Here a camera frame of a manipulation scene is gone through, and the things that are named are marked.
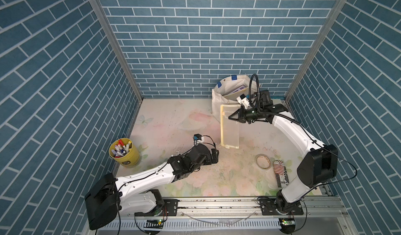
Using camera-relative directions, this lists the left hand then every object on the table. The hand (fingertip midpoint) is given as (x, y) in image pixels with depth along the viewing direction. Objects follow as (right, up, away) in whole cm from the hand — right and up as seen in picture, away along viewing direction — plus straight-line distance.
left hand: (217, 156), depth 78 cm
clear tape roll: (+27, -6, +11) cm, 30 cm away
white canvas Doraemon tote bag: (+7, +40, +27) cm, 49 cm away
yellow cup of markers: (-49, +2, +2) cm, 49 cm away
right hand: (+7, +19, +1) cm, 20 cm away
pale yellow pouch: (+7, +14, +4) cm, 16 cm away
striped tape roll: (+34, -10, +4) cm, 36 cm away
